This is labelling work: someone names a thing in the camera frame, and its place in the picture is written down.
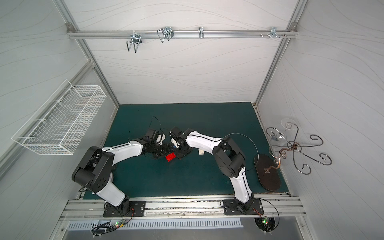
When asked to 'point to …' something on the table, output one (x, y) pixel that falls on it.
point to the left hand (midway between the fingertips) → (171, 152)
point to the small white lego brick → (201, 152)
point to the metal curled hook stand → (280, 150)
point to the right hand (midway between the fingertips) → (180, 154)
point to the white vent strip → (78, 225)
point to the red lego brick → (170, 157)
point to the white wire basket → (59, 125)
